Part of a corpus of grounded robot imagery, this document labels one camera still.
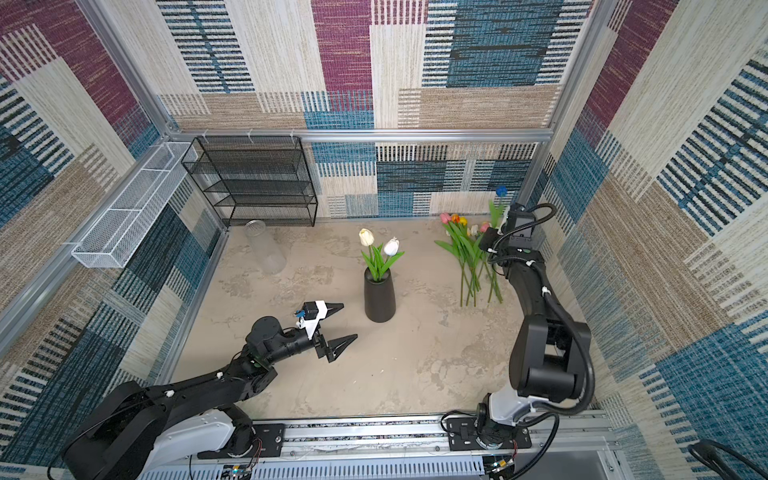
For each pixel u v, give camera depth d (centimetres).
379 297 83
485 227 115
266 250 98
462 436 73
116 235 71
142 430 42
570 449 74
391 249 76
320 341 68
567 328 42
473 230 113
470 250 105
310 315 64
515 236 67
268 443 73
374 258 79
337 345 69
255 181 109
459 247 108
